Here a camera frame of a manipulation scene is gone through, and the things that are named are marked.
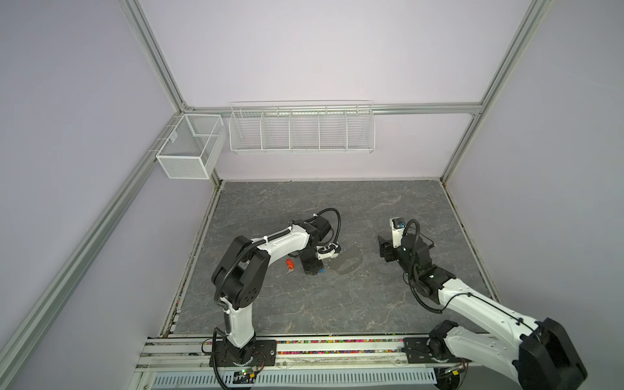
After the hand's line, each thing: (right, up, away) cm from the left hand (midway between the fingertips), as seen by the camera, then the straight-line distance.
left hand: (311, 266), depth 89 cm
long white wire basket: (-4, +55, +10) cm, 56 cm away
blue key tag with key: (+4, 0, -5) cm, 6 cm away
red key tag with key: (-8, 0, +3) cm, 9 cm away
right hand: (+28, +12, -6) cm, 31 cm away
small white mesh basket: (-49, +47, +10) cm, 68 cm away
